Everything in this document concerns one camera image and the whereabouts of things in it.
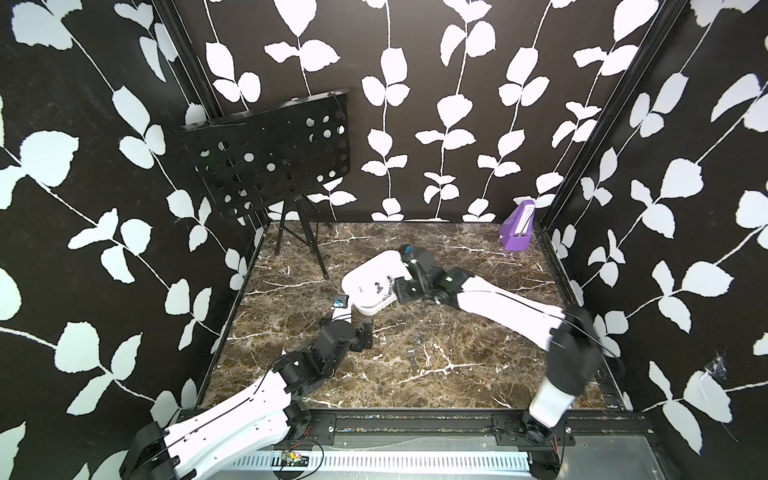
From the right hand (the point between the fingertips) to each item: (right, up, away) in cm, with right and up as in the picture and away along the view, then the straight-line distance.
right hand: (394, 283), depth 84 cm
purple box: (+45, +17, +24) cm, 54 cm away
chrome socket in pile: (+6, -23, +2) cm, 24 cm away
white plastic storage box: (-9, -4, +17) cm, 20 cm away
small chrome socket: (-5, -4, +17) cm, 18 cm away
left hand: (-9, -8, -4) cm, 13 cm away
